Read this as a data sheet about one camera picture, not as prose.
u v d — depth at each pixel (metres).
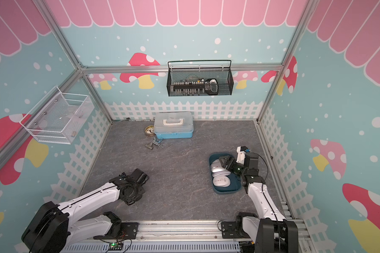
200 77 0.94
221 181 0.87
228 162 0.76
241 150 0.78
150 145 1.05
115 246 0.73
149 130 1.13
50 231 0.40
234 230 0.74
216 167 0.90
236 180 0.90
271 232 0.41
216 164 0.92
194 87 0.92
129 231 0.75
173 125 1.03
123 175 0.79
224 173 0.89
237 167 0.75
